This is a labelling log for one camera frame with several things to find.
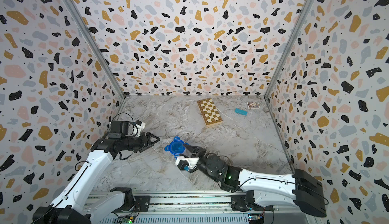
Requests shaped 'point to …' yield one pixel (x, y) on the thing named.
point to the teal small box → (241, 111)
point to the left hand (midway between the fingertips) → (158, 140)
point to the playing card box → (253, 105)
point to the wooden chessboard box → (209, 111)
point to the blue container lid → (176, 139)
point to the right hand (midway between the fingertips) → (186, 147)
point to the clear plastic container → (176, 148)
